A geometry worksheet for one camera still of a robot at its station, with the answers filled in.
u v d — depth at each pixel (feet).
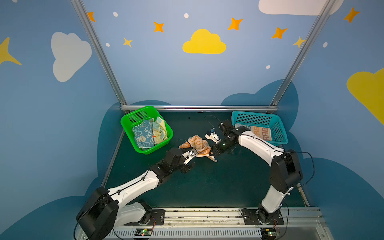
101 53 2.77
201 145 3.03
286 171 1.55
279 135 3.32
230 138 2.17
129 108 3.77
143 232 2.33
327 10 2.30
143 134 3.41
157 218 2.42
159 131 3.38
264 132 3.53
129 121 3.61
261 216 2.18
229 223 2.42
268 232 2.35
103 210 1.32
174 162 2.11
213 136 2.55
